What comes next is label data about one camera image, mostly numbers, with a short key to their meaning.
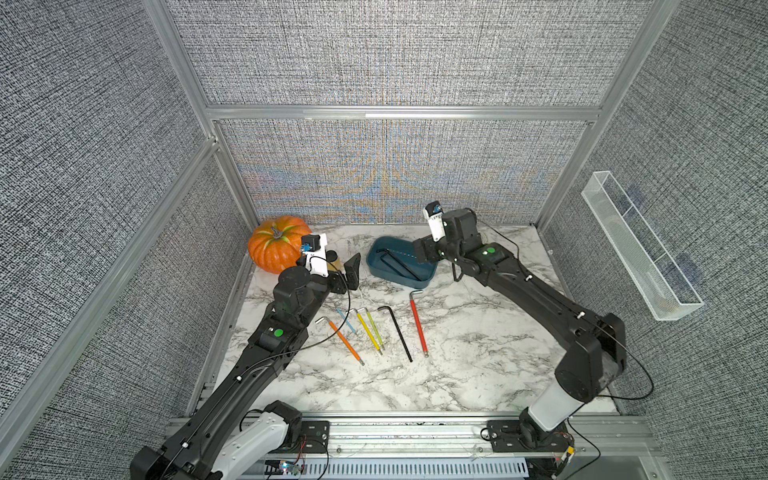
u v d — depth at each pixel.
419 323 0.94
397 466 0.74
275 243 1.00
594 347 0.43
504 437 0.73
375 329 0.92
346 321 0.95
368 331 0.93
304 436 0.73
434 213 0.70
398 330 0.92
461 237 0.61
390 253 1.10
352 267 0.62
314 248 0.58
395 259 1.10
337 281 0.62
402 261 1.10
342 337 0.90
